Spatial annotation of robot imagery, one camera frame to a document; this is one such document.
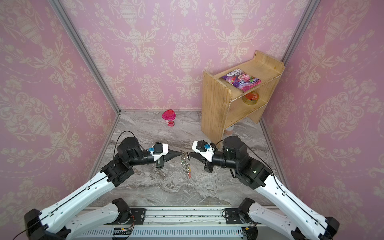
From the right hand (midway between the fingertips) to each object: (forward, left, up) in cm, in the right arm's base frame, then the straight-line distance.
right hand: (192, 152), depth 61 cm
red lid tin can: (+41, -38, -8) cm, 57 cm away
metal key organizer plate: (-3, +3, -3) cm, 5 cm away
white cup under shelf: (+31, -25, -28) cm, 48 cm away
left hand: (-1, +5, 0) cm, 5 cm away
